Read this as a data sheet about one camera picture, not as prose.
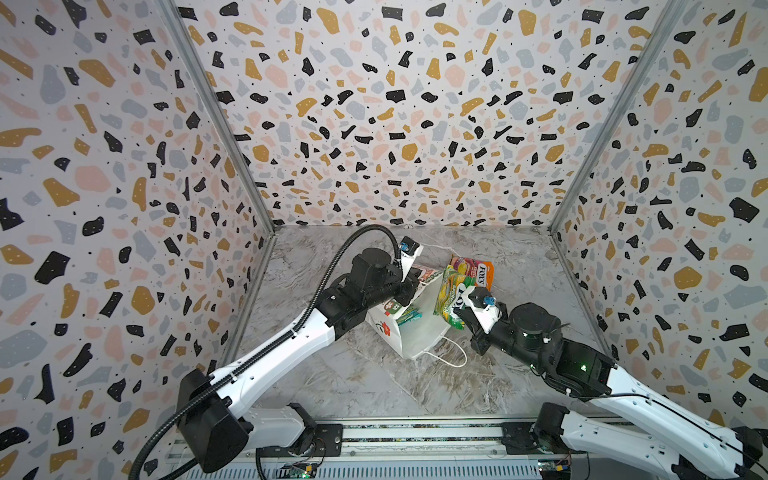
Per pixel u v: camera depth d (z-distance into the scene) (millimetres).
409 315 877
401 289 634
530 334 474
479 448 734
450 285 687
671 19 716
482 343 589
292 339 462
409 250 605
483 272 1063
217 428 370
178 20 702
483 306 534
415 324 873
